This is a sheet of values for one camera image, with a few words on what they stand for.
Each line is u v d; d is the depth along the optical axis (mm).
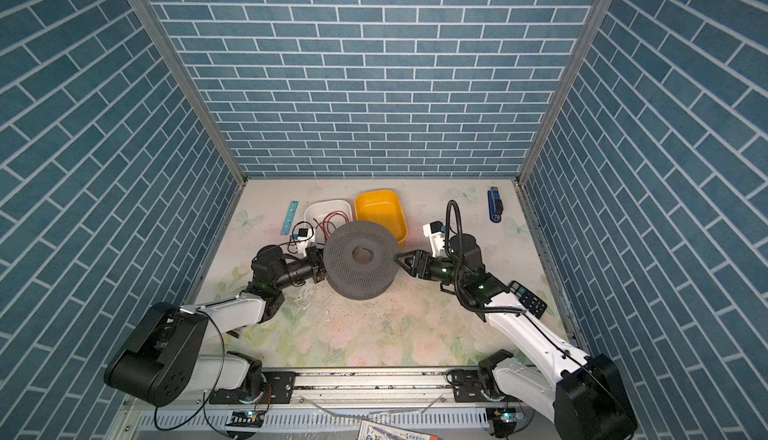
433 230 731
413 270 693
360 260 764
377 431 680
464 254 592
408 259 775
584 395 394
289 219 1083
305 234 806
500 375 615
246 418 722
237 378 619
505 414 716
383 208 1123
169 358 424
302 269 734
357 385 755
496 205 1083
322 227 1055
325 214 1090
